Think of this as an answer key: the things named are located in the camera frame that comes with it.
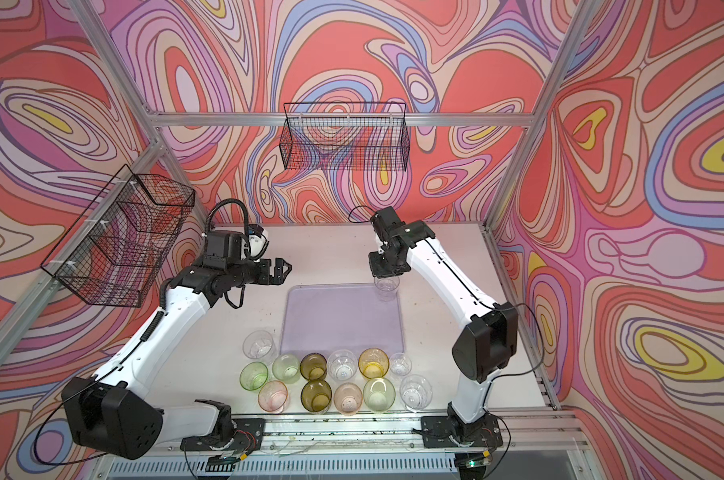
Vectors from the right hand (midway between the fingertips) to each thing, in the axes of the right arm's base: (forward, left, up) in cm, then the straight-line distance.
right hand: (384, 277), depth 82 cm
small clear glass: (-18, -4, -17) cm, 26 cm away
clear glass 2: (-18, +13, -17) cm, 28 cm away
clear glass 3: (+7, -2, -16) cm, 18 cm away
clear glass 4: (-26, -7, -18) cm, 32 cm away
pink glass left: (-26, +32, -17) cm, 44 cm away
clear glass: (-11, +38, -18) cm, 43 cm away
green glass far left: (-20, +37, -16) cm, 46 cm away
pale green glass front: (-26, +3, -19) cm, 32 cm away
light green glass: (-18, +29, -17) cm, 38 cm away
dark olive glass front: (-26, +20, -17) cm, 37 cm away
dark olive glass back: (-19, +21, -15) cm, 32 cm away
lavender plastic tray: (-2, +19, -19) cm, 27 cm away
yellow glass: (-18, +4, -17) cm, 25 cm away
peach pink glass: (-27, +11, -17) cm, 34 cm away
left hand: (+2, +29, +5) cm, 29 cm away
